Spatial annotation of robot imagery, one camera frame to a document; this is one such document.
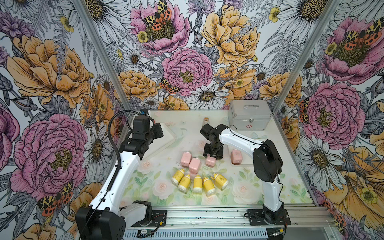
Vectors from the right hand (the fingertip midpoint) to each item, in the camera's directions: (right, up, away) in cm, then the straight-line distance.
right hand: (211, 160), depth 88 cm
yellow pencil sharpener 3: (-8, -11, -12) cm, 18 cm away
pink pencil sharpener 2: (-9, -2, -3) cm, 10 cm away
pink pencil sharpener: (-14, +1, 0) cm, 14 cm away
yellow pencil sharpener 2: (-14, -10, -10) cm, 20 cm away
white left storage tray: (-24, +12, -20) cm, 34 cm away
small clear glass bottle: (-2, +23, +18) cm, 29 cm away
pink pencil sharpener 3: (0, -1, -1) cm, 1 cm away
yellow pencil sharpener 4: (-2, -11, -10) cm, 15 cm away
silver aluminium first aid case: (+28, +27, +17) cm, 42 cm away
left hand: (-28, +17, -9) cm, 34 cm away
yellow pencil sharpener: (-18, -7, -7) cm, 21 cm away
